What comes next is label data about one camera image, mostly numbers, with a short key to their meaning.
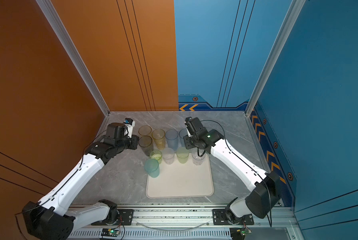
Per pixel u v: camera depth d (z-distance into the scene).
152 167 0.88
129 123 0.68
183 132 0.92
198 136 0.57
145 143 0.85
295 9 0.70
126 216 0.74
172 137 0.88
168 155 0.92
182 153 0.87
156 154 0.92
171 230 0.71
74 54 0.86
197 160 0.84
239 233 0.70
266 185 0.40
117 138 0.59
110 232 0.71
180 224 0.73
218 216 0.73
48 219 0.37
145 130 0.92
